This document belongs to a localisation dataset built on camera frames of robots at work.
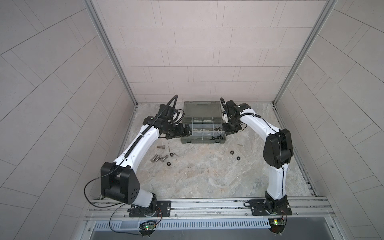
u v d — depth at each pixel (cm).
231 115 70
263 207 71
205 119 102
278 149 51
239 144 94
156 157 87
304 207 72
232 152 91
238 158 89
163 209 71
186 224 105
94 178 38
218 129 99
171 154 89
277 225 68
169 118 65
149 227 64
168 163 86
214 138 96
